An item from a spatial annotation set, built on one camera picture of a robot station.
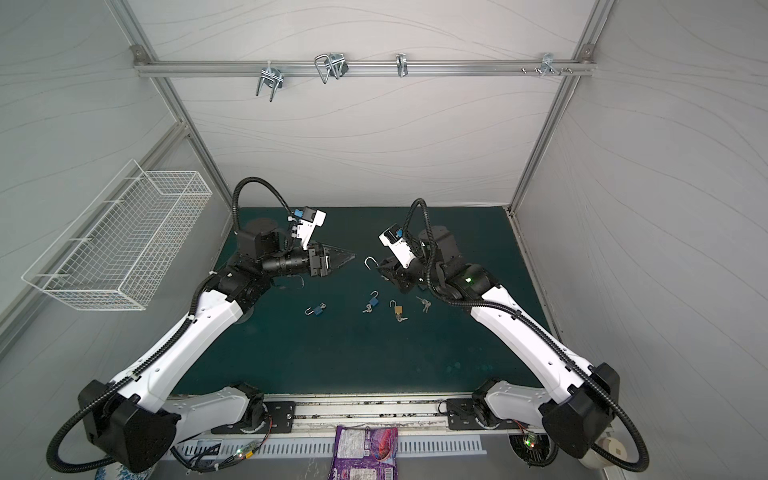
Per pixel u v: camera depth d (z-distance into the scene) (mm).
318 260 594
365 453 675
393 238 604
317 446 703
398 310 921
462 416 734
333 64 765
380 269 702
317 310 927
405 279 628
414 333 914
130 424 363
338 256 616
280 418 736
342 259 628
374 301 932
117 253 678
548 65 763
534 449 722
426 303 932
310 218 618
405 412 751
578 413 368
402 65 780
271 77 797
